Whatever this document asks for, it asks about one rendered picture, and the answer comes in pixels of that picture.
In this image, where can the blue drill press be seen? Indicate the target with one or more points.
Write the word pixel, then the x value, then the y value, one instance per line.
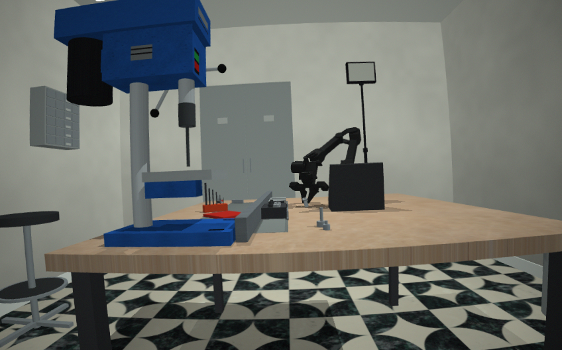
pixel 142 46

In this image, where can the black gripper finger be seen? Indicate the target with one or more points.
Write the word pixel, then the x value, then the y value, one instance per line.
pixel 302 191
pixel 312 193

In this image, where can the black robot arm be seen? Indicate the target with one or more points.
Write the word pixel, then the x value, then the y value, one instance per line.
pixel 318 155

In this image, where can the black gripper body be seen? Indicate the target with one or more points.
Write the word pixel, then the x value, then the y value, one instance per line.
pixel 308 183

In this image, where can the red drill bit holder with black bits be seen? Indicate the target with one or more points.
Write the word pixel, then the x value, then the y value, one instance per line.
pixel 213 207

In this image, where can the red flat square plate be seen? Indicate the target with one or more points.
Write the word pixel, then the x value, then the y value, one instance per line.
pixel 224 214

